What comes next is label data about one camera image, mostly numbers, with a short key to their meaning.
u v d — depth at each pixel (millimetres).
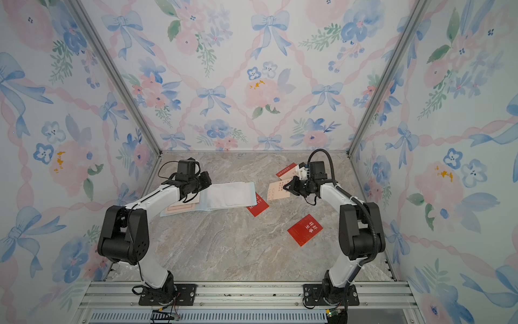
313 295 732
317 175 748
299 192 837
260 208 977
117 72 862
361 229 480
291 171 1130
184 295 743
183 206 949
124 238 468
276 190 965
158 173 1125
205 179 855
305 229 906
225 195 1005
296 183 818
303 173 866
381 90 906
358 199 514
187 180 733
